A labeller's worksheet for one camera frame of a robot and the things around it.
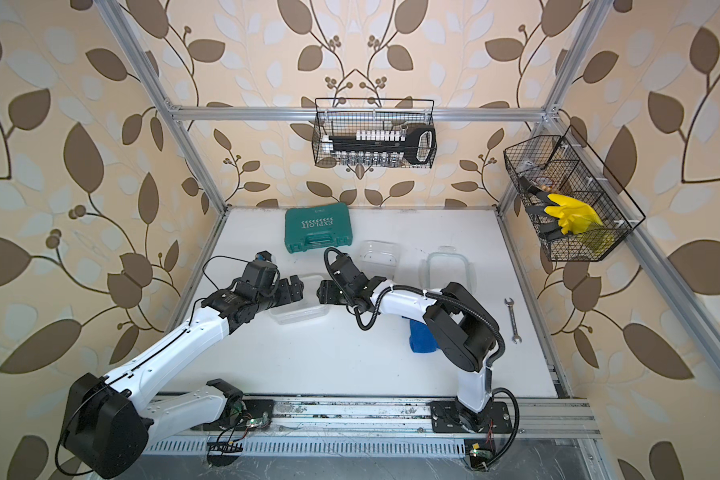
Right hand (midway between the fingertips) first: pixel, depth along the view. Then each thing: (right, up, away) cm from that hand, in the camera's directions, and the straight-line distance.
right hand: (325, 293), depth 90 cm
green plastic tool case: (-6, +21, +19) cm, 29 cm away
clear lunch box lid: (+40, +6, +14) cm, 43 cm away
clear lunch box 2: (-5, -4, -5) cm, 8 cm away
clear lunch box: (+17, +10, +15) cm, 25 cm away
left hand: (-10, +4, -6) cm, 12 cm away
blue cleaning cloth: (+28, -12, -6) cm, 31 cm away
